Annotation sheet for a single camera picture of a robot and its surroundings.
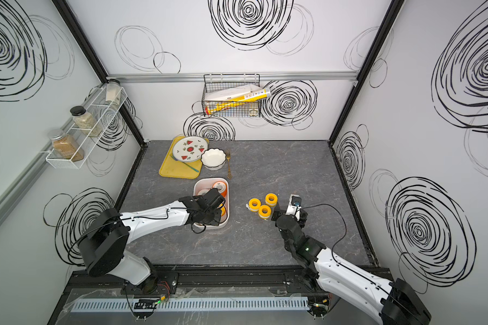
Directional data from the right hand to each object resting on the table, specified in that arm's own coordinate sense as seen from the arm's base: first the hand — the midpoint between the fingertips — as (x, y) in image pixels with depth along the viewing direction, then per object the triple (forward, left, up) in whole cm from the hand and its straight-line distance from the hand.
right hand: (287, 207), depth 82 cm
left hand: (-2, +29, -7) cm, 30 cm away
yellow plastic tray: (+27, +58, -10) cm, 65 cm away
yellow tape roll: (+8, +5, -9) cm, 13 cm away
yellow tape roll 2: (+6, +14, -10) cm, 17 cm away
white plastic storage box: (+14, +39, -7) cm, 42 cm away
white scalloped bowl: (+32, +36, -9) cm, 50 cm away
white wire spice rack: (+37, +85, +17) cm, 94 cm away
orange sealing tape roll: (+12, +29, -5) cm, 31 cm away
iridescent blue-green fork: (+29, +52, -9) cm, 60 cm away
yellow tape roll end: (-6, +25, +8) cm, 27 cm away
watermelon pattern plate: (+40, +51, -9) cm, 66 cm away
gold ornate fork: (+35, +28, -10) cm, 46 cm away
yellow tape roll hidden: (+2, +9, -10) cm, 13 cm away
